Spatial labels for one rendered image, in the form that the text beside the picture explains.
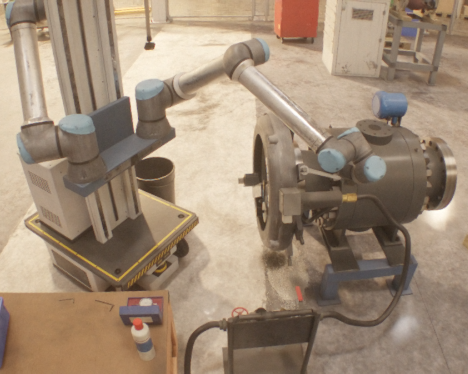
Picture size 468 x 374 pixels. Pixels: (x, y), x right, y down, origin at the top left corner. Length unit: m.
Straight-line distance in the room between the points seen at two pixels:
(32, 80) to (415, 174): 1.91
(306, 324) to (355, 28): 4.63
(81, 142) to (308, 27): 6.07
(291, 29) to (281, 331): 6.14
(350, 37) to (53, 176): 4.57
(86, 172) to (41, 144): 0.24
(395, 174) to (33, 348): 1.89
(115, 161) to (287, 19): 5.69
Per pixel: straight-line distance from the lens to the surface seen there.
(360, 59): 5.91
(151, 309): 1.62
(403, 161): 2.18
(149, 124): 2.06
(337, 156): 1.38
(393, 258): 2.40
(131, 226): 2.42
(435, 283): 2.74
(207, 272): 2.52
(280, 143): 1.90
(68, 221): 2.31
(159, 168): 2.99
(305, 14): 7.32
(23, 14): 1.91
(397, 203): 2.19
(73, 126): 1.72
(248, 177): 2.32
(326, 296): 2.37
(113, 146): 2.07
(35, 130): 1.77
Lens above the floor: 1.85
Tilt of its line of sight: 35 degrees down
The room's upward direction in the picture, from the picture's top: straight up
